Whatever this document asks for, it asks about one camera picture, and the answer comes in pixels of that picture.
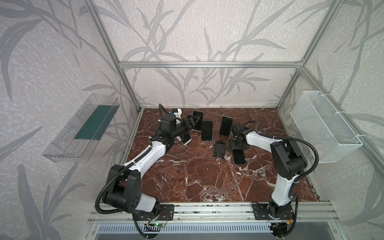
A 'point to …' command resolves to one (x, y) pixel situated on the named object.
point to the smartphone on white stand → (185, 138)
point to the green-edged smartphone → (226, 122)
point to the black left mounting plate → (165, 212)
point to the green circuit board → (159, 225)
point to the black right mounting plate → (260, 211)
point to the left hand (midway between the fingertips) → (199, 117)
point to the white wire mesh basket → (326, 130)
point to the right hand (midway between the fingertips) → (235, 141)
